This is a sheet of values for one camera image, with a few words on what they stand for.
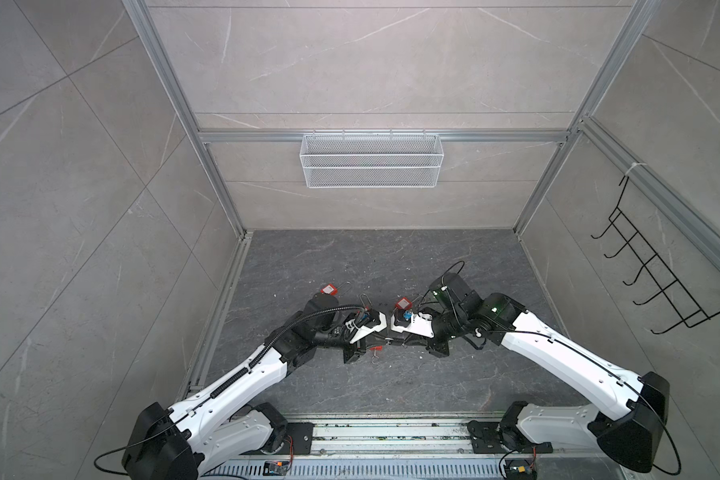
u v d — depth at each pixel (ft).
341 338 2.05
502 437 2.14
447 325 1.95
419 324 2.00
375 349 2.82
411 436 2.45
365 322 1.91
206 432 1.40
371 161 3.31
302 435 2.40
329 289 3.30
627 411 1.28
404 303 3.22
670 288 2.06
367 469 2.30
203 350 3.02
